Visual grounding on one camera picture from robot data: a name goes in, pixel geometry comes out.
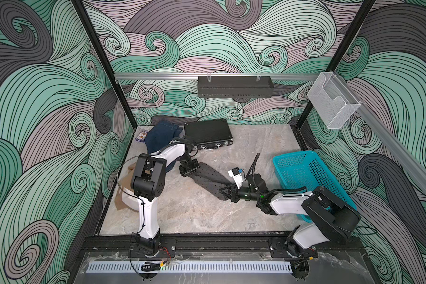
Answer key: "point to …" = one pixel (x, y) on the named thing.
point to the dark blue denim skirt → (160, 134)
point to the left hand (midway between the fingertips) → (197, 173)
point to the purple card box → (141, 136)
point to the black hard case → (209, 134)
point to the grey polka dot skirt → (211, 180)
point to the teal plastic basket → (303, 169)
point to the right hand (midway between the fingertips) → (219, 192)
